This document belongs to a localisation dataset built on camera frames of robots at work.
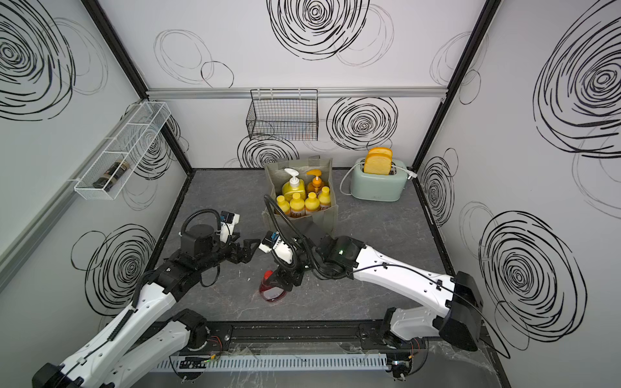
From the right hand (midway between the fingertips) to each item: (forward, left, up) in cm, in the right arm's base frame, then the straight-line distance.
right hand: (272, 272), depth 66 cm
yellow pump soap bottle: (+31, -3, +1) cm, 31 cm away
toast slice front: (+47, -36, -3) cm, 59 cm away
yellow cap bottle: (+25, -10, -2) cm, 27 cm away
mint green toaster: (+44, -38, -15) cm, 61 cm away
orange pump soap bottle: (+33, -11, -1) cm, 35 cm away
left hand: (+12, +10, -3) cm, 16 cm away
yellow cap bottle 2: (+28, -14, -2) cm, 31 cm away
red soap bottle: (-2, +2, -12) cm, 13 cm away
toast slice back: (+50, -37, 0) cm, 62 cm away
